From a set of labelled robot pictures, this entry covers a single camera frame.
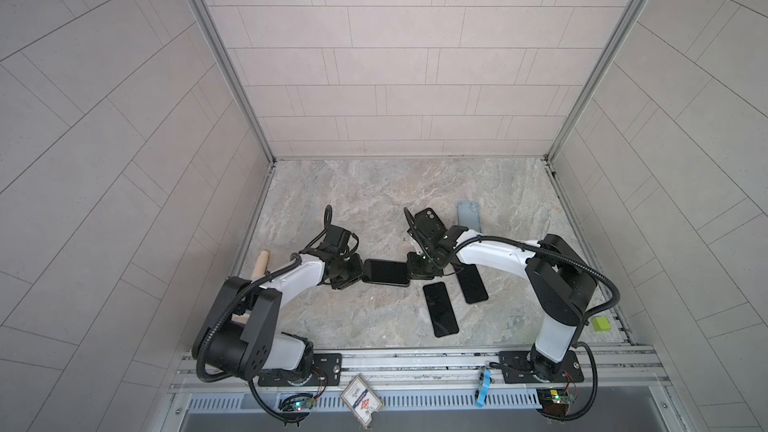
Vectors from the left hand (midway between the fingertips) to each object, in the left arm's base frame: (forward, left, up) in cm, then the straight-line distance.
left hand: (372, 270), depth 88 cm
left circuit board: (-32, +14, +5) cm, 35 cm away
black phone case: (+16, -18, -1) cm, 24 cm away
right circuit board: (-31, -44, +1) cm, 54 cm away
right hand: (-3, -10, +2) cm, 11 cm away
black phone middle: (-11, -20, +1) cm, 23 cm away
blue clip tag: (-27, -29, +3) cm, 40 cm away
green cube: (-15, -60, +3) cm, 62 cm away
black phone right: (-5, -29, +2) cm, 29 cm away
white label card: (-31, 0, +3) cm, 32 cm away
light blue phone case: (+20, -32, -2) cm, 38 cm away
